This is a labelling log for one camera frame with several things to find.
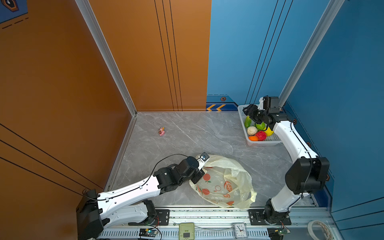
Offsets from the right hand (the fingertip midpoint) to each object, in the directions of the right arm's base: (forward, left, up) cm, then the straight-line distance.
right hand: (244, 111), depth 86 cm
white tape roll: (-55, -25, -25) cm, 65 cm away
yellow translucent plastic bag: (-32, +12, -26) cm, 43 cm away
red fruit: (-3, -15, -20) cm, 25 cm away
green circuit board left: (-55, +50, -26) cm, 79 cm away
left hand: (-29, +25, -10) cm, 39 cm away
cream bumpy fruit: (0, -9, -18) cm, 21 cm away
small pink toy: (+3, +53, -22) cm, 57 cm away
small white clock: (-54, +8, -24) cm, 60 cm away
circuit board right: (-55, -10, -28) cm, 63 cm away
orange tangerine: (-5, -10, -20) cm, 22 cm away
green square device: (-55, +32, -24) cm, 68 cm away
